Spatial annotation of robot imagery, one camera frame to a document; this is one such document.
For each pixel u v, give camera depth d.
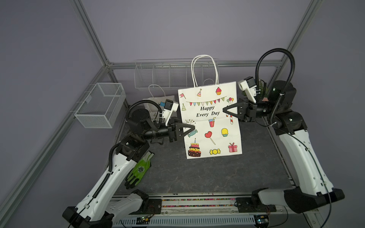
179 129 0.50
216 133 0.52
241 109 0.49
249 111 0.47
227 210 0.74
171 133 0.49
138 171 0.85
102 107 0.69
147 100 0.46
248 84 0.46
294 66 0.38
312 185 0.38
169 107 0.49
